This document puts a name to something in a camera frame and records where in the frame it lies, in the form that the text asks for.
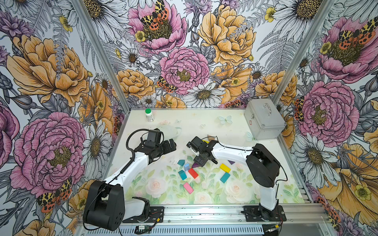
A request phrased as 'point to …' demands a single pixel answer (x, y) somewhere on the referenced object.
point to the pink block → (189, 188)
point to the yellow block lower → (224, 167)
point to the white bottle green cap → (148, 115)
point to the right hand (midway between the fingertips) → (204, 158)
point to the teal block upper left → (181, 162)
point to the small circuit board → (142, 228)
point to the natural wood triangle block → (210, 138)
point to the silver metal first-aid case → (264, 119)
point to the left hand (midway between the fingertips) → (169, 151)
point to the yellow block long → (207, 142)
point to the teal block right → (225, 177)
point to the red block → (193, 173)
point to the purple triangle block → (196, 165)
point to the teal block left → (182, 175)
